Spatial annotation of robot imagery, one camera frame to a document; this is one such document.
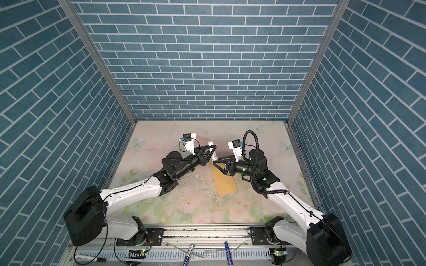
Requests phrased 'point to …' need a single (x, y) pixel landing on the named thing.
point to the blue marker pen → (228, 254)
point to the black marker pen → (81, 257)
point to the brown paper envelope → (224, 184)
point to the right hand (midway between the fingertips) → (215, 160)
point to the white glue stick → (214, 156)
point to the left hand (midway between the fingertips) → (215, 148)
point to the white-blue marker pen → (187, 257)
